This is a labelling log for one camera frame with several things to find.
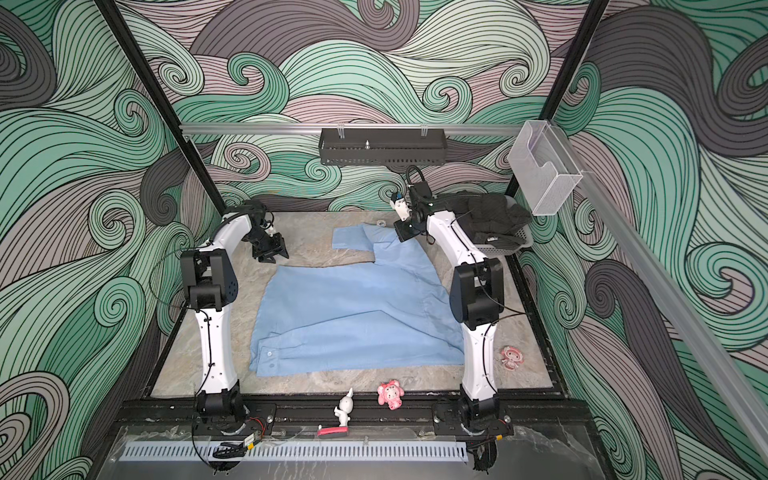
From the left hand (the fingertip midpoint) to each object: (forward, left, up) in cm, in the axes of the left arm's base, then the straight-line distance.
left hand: (283, 254), depth 102 cm
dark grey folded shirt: (+17, -74, +4) cm, 76 cm away
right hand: (+4, -41, +11) cm, 43 cm away
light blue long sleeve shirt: (-20, -37, -3) cm, 42 cm away
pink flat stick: (-52, -23, +2) cm, 57 cm away
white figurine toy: (-46, -26, -1) cm, 53 cm away
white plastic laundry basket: (+7, -85, +6) cm, 86 cm away
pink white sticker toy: (-34, -71, 0) cm, 78 cm away
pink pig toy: (-43, -37, -1) cm, 57 cm away
